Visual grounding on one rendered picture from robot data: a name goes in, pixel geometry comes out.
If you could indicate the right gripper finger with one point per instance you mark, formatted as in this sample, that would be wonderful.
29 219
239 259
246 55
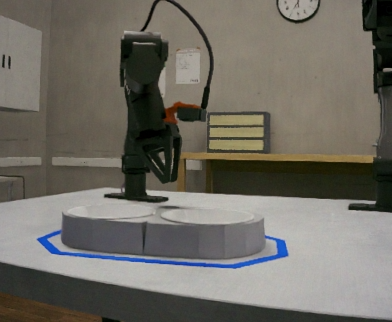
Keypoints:
177 145
166 143

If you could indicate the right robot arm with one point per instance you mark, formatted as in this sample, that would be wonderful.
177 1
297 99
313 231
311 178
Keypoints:
142 74

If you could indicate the blue tape outline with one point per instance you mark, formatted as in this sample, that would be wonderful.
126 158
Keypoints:
280 243

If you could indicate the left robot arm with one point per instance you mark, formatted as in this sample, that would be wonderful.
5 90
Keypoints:
382 163

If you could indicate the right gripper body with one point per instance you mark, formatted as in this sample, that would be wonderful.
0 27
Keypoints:
149 109

